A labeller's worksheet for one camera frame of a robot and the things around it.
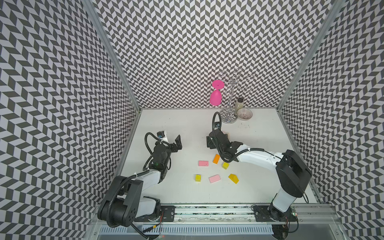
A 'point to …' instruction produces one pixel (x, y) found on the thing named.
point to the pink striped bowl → (244, 114)
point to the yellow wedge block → (234, 178)
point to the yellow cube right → (225, 165)
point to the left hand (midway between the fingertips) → (173, 136)
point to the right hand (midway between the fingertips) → (213, 140)
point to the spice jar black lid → (239, 104)
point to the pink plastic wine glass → (215, 97)
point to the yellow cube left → (198, 178)
